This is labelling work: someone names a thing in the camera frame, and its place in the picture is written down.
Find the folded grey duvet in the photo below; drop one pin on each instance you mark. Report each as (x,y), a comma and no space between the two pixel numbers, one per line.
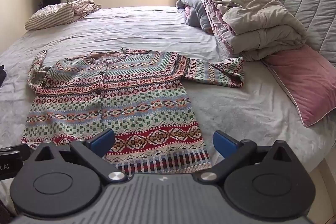
(244,16)

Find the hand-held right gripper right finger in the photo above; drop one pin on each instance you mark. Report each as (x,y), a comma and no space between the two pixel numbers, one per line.
(223,144)

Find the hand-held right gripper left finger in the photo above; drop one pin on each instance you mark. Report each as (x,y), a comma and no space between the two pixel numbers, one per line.
(101,143)

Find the grey blue pillow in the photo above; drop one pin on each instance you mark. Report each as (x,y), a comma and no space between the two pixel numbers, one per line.
(193,10)

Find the pink velvet pillow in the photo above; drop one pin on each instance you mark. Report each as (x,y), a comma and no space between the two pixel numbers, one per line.
(302,82)

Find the patterned knit cardigan sweater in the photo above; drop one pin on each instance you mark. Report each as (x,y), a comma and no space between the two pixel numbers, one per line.
(131,98)

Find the striped pillow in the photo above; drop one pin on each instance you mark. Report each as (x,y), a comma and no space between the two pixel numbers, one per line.
(48,16)

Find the folded pink striped blanket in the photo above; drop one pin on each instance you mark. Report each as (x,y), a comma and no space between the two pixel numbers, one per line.
(84,6)

